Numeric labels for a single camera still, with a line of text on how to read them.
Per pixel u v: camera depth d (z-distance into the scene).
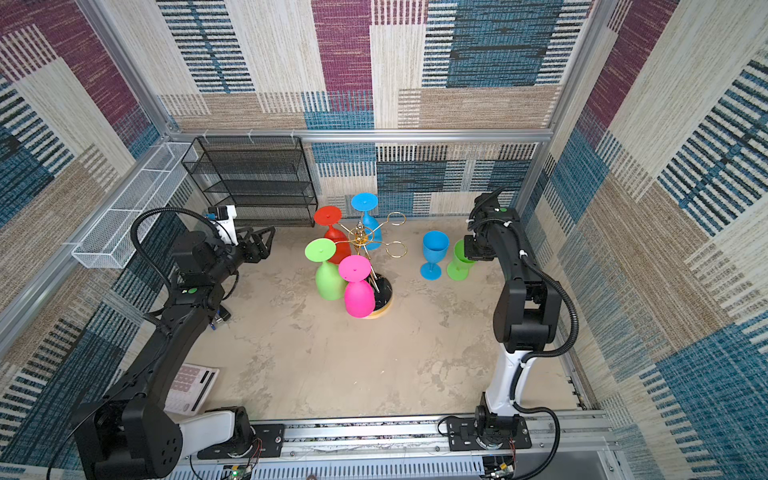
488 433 0.68
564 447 0.73
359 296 0.73
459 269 1.04
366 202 0.85
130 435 0.39
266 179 1.09
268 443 0.73
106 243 0.70
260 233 0.70
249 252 0.69
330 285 0.79
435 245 0.98
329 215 0.81
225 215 0.66
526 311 0.51
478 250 0.81
